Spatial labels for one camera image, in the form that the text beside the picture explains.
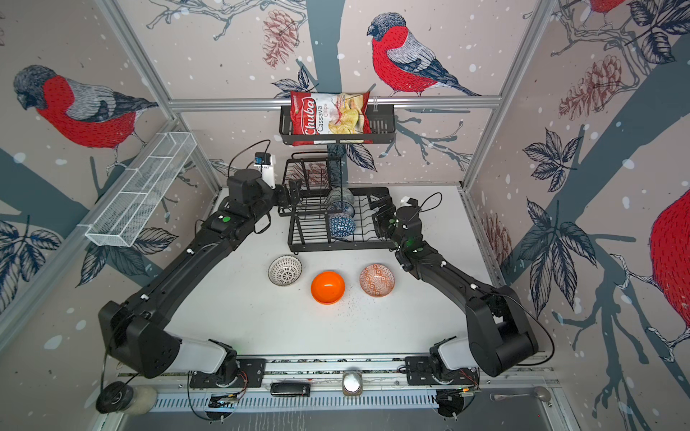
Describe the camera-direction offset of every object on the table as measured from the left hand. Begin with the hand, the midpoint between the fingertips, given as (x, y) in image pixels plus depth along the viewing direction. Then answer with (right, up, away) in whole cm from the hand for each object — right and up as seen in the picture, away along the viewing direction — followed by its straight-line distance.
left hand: (285, 178), depth 75 cm
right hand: (+22, -8, +6) cm, 25 cm away
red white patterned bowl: (+28, -34, +15) cm, 46 cm away
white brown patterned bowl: (-5, -31, +18) cm, 36 cm away
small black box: (+3, -56, -7) cm, 56 cm away
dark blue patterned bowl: (+15, -16, +29) cm, 36 cm away
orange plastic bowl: (+11, -35, +11) cm, 38 cm away
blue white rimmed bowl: (+16, -9, +7) cm, 19 cm away
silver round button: (+19, -53, -9) cm, 57 cm away
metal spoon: (+70, -58, -5) cm, 91 cm away
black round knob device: (-36, -53, -13) cm, 65 cm away
